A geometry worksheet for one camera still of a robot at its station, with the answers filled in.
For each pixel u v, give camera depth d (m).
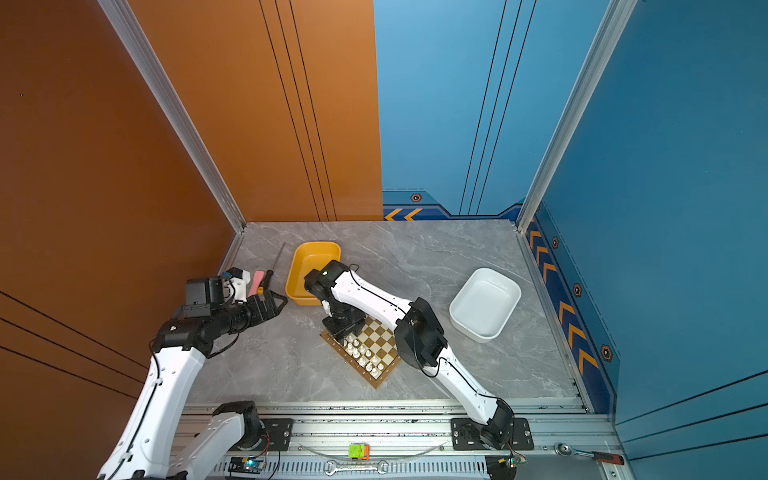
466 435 0.72
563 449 0.70
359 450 0.70
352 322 0.76
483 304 0.97
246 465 0.71
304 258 1.08
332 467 0.70
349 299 0.62
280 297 0.72
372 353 0.85
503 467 0.70
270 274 1.05
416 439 0.74
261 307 0.67
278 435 0.75
